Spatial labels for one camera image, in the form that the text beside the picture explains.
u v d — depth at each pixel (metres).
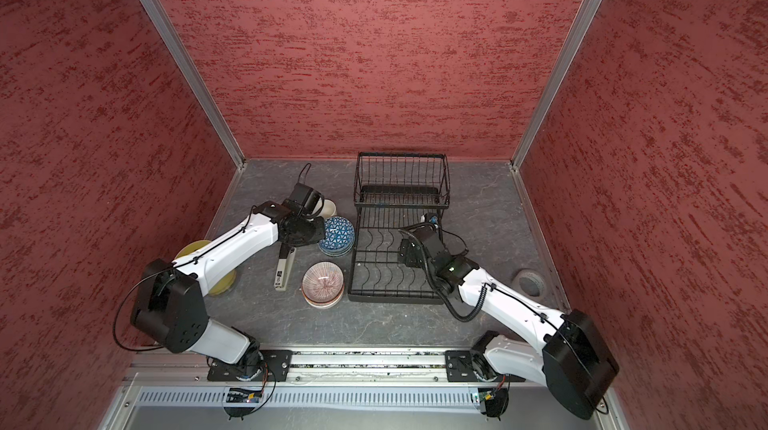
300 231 0.75
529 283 0.88
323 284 0.83
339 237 0.90
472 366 0.66
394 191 1.07
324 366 0.76
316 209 0.73
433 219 0.74
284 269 0.87
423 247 0.61
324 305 0.78
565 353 0.39
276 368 0.74
